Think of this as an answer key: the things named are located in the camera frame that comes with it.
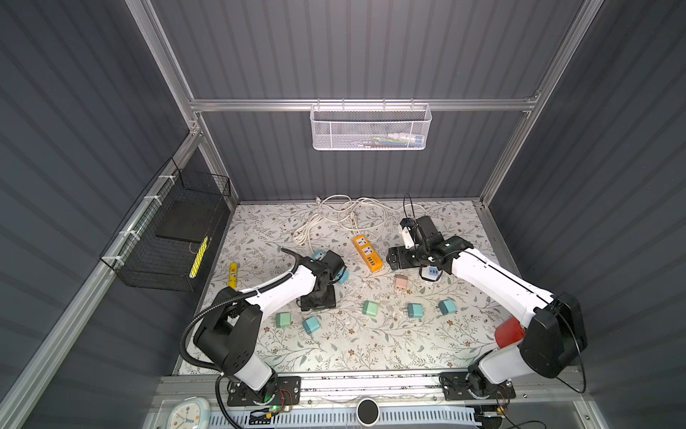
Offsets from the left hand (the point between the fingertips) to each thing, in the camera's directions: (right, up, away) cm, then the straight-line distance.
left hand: (323, 305), depth 86 cm
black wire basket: (-42, +21, -14) cm, 49 cm away
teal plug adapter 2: (+30, -2, +1) cm, 30 cm away
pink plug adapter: (+27, +6, +8) cm, 29 cm away
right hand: (+25, +16, -2) cm, 29 cm away
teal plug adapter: (-3, -6, -2) cm, 7 cm away
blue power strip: (+7, +12, -11) cm, 17 cm away
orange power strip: (+16, +16, +15) cm, 27 cm away
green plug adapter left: (-13, -4, -1) cm, 13 cm away
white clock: (-32, -23, -18) cm, 43 cm away
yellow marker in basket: (-31, +19, -16) cm, 40 cm away
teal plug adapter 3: (+41, -1, +1) cm, 41 cm away
